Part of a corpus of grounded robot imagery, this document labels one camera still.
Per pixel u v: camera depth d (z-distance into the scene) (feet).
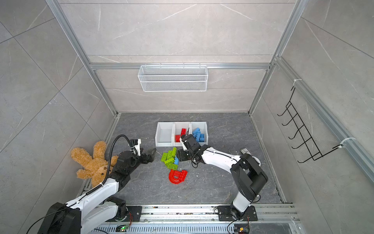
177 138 3.25
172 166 2.89
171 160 2.96
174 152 3.07
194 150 2.20
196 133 3.32
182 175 2.74
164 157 3.09
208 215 2.45
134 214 2.40
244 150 3.13
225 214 2.38
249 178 1.48
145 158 2.45
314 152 1.90
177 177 2.77
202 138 3.29
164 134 3.43
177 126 3.53
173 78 3.28
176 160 2.95
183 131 3.47
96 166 2.69
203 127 3.53
